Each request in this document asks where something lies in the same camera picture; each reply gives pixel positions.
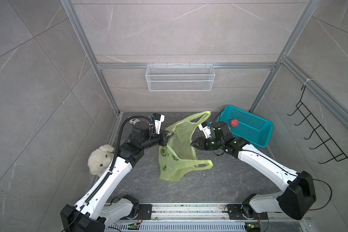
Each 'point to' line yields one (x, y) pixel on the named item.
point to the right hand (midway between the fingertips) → (193, 144)
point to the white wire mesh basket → (180, 78)
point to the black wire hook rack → (316, 127)
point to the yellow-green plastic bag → (178, 158)
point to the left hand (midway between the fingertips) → (174, 131)
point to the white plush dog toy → (100, 159)
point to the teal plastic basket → (258, 131)
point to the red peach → (234, 123)
